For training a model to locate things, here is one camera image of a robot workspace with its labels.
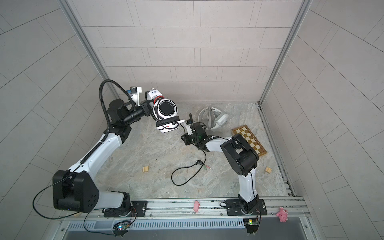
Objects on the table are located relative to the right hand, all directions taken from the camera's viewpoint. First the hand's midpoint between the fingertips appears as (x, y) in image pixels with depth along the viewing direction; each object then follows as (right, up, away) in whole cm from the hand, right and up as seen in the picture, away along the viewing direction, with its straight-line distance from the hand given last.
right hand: (182, 137), depth 94 cm
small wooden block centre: (-19, -16, -11) cm, 27 cm away
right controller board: (+35, -36, -26) cm, 57 cm away
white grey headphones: (+24, +10, 0) cm, 26 cm away
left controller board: (-23, -34, -30) cm, 51 cm away
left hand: (-7, +21, -23) cm, 32 cm away
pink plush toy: (+49, -32, -26) cm, 64 cm away
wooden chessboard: (+41, +3, +3) cm, 41 cm away
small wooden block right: (+49, -17, -11) cm, 53 cm away
